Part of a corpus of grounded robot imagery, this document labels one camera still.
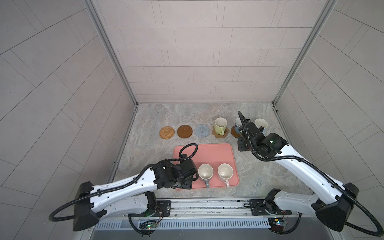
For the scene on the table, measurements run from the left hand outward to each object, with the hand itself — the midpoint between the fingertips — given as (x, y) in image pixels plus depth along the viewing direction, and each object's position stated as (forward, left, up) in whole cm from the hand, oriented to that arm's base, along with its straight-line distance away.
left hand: (191, 184), depth 71 cm
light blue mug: (+37, -42, 0) cm, 56 cm away
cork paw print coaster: (+33, -22, -5) cm, 40 cm away
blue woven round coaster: (+37, -5, -9) cm, 38 cm away
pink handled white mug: (+8, -18, -6) cm, 21 cm away
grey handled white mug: (+8, -7, -6) cm, 12 cm away
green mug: (+35, -17, 0) cm, 38 cm away
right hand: (+18, -24, +8) cm, 31 cm away
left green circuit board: (-16, +17, -5) cm, 24 cm away
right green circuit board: (-15, -40, -8) cm, 43 cm away
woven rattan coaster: (+34, +18, -8) cm, 40 cm away
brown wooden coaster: (+35, +6, -8) cm, 36 cm away
